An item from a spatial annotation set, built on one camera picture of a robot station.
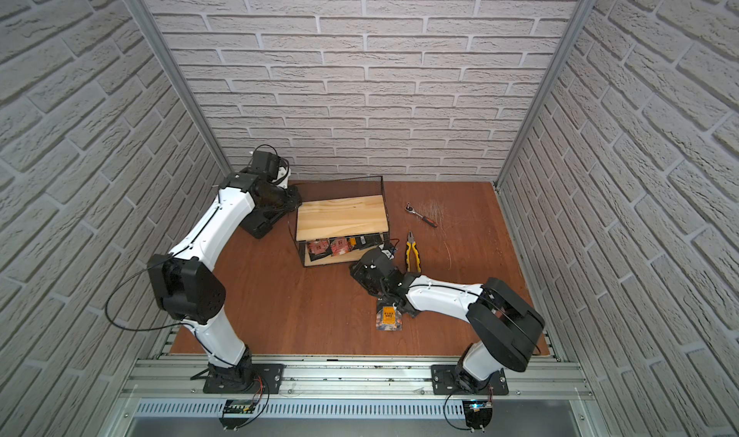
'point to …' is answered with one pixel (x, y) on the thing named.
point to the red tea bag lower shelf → (318, 246)
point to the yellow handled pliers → (412, 244)
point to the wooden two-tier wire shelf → (339, 221)
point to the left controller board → (237, 406)
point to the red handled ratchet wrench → (410, 209)
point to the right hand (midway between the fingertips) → (354, 268)
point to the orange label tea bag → (389, 318)
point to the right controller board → (477, 413)
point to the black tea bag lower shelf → (367, 241)
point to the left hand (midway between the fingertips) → (303, 196)
